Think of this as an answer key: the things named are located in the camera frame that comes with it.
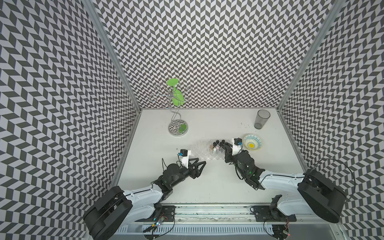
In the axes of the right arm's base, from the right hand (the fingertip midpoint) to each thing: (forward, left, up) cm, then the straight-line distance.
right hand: (225, 147), depth 84 cm
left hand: (-9, +13, 0) cm, 16 cm away
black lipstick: (+5, +2, -5) cm, 7 cm away
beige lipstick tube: (+4, +7, -6) cm, 10 cm away
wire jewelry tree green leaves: (+22, +30, +19) cm, 41 cm away
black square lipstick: (+7, 0, -5) cm, 9 cm away
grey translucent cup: (+21, -26, 0) cm, 33 cm away
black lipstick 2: (+5, +5, -5) cm, 9 cm away
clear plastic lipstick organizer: (+1, +7, -5) cm, 9 cm away
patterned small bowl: (+9, -20, -10) cm, 25 cm away
